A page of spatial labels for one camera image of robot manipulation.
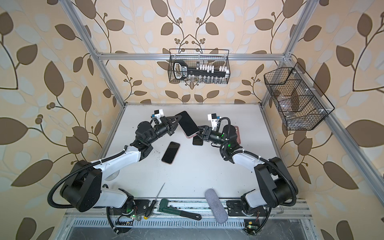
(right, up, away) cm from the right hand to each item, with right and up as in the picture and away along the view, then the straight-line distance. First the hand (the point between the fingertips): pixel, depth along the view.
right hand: (192, 131), depth 75 cm
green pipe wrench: (-15, -37, -1) cm, 40 cm away
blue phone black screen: (+2, -8, +24) cm, 25 cm away
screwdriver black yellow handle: (-22, -39, -2) cm, 45 cm away
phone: (-2, +3, -2) cm, 5 cm away
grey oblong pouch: (+12, -36, -2) cm, 38 cm away
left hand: (-4, +8, -3) cm, 9 cm away
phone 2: (-15, -15, +19) cm, 28 cm away
